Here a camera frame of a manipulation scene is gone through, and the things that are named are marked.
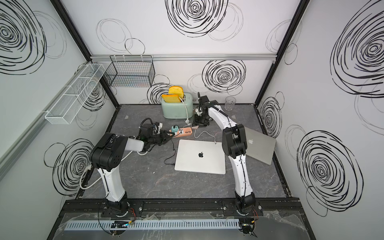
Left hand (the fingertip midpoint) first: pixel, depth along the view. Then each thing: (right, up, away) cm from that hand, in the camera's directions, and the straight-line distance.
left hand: (172, 136), depth 97 cm
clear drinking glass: (+42, +23, +19) cm, 52 cm away
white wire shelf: (-49, +20, -23) cm, 57 cm away
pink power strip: (+6, +3, 0) cm, 7 cm away
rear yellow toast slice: (+2, +31, +4) cm, 32 cm away
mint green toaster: (+1, +18, +10) cm, 21 cm away
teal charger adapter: (+2, +5, -4) cm, 6 cm away
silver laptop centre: (+16, -11, -6) cm, 21 cm away
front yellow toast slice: (-1, +25, 0) cm, 25 cm away
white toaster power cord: (+9, +10, +9) cm, 17 cm away
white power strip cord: (-51, -18, -7) cm, 55 cm away
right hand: (+15, +8, +1) cm, 17 cm away
